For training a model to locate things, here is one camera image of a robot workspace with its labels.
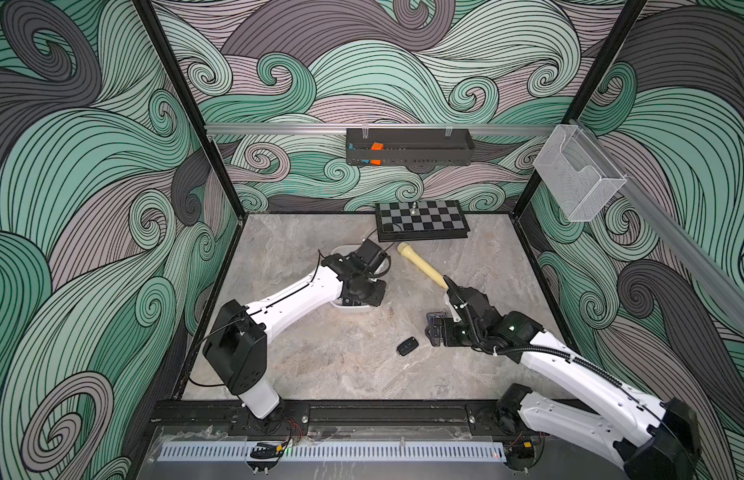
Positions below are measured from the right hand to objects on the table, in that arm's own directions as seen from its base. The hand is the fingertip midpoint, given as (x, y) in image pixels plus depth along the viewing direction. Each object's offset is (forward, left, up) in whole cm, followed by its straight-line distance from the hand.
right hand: (443, 331), depth 78 cm
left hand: (+10, +17, +4) cm, 20 cm away
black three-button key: (0, +9, -10) cm, 13 cm away
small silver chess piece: (+52, +2, -6) cm, 53 cm away
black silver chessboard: (+48, -6, -7) cm, 48 cm away
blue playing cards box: (+8, +1, -9) cm, 12 cm away
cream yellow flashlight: (+30, +3, -8) cm, 31 cm away
